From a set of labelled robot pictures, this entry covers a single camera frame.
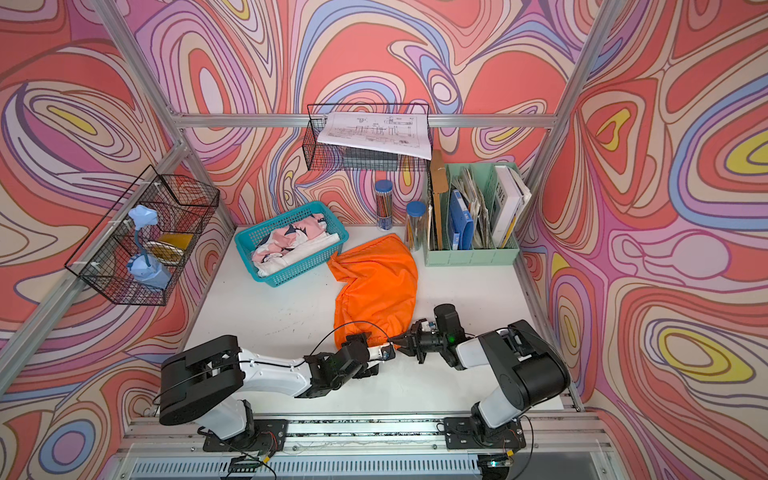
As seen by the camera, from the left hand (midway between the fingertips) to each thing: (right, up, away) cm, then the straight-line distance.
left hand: (375, 344), depth 86 cm
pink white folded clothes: (-33, +31, +24) cm, 51 cm away
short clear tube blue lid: (+14, +36, +16) cm, 42 cm away
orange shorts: (+1, +14, +14) cm, 20 cm away
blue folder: (+27, +35, +8) cm, 45 cm away
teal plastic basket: (-48, +31, +21) cm, 61 cm away
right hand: (+4, 0, -3) cm, 5 cm away
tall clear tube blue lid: (+2, +45, +25) cm, 52 cm away
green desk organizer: (+33, +37, +12) cm, 51 cm away
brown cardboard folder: (+19, +47, +3) cm, 51 cm away
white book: (+45, +46, +8) cm, 65 cm away
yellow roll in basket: (-49, +28, -15) cm, 58 cm away
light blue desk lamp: (-52, +24, -20) cm, 61 cm away
